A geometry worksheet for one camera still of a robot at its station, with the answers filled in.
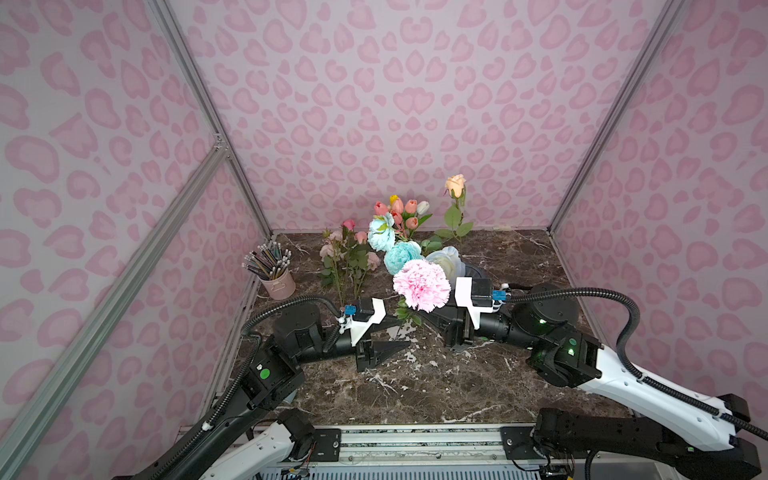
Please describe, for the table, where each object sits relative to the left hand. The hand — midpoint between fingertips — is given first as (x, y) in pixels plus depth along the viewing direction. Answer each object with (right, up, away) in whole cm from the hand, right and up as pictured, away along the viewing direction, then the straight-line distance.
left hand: (404, 334), depth 56 cm
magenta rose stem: (-19, +12, +53) cm, 57 cm away
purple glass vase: (+21, +10, +26) cm, 35 cm away
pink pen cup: (-42, +11, +42) cm, 60 cm away
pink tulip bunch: (+1, +24, +26) cm, 36 cm away
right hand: (+1, +6, -8) cm, 10 cm away
